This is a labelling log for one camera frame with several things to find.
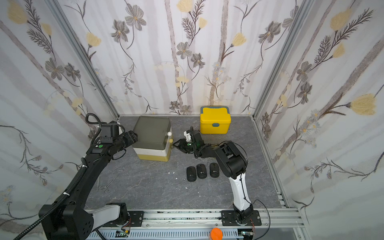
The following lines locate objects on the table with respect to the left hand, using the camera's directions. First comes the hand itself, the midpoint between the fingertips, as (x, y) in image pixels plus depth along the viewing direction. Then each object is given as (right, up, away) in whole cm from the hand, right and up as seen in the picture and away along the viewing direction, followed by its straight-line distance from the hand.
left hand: (135, 135), depth 81 cm
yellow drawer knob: (+18, -4, +12) cm, 21 cm away
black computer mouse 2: (+37, -22, +8) cm, 44 cm away
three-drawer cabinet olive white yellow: (+10, -3, +3) cm, 11 cm away
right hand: (+20, -5, +12) cm, 24 cm away
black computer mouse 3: (+45, -21, +9) cm, 50 cm away
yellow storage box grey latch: (+47, +10, +18) cm, 51 cm away
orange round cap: (+42, -42, -18) cm, 62 cm away
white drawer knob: (+18, +1, +6) cm, 19 cm away
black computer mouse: (+31, -23, +6) cm, 39 cm away
